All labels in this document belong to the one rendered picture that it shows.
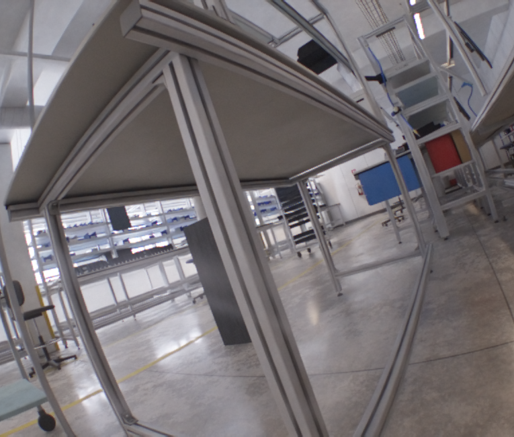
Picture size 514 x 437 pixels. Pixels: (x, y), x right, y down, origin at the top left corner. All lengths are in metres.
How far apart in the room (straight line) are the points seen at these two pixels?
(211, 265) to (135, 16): 1.76
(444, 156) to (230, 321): 2.42
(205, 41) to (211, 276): 1.71
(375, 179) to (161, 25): 2.96
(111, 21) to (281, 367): 0.57
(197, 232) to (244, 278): 1.63
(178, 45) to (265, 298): 0.40
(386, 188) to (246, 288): 2.86
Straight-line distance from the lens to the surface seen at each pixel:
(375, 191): 3.26
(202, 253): 2.06
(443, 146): 3.23
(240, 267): 0.43
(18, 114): 4.83
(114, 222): 5.05
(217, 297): 2.08
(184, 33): 0.49
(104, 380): 1.06
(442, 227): 3.14
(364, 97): 1.86
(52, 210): 1.07
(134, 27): 0.48
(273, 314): 0.45
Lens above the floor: 0.60
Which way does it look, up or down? 4 degrees up
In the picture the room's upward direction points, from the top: 19 degrees counter-clockwise
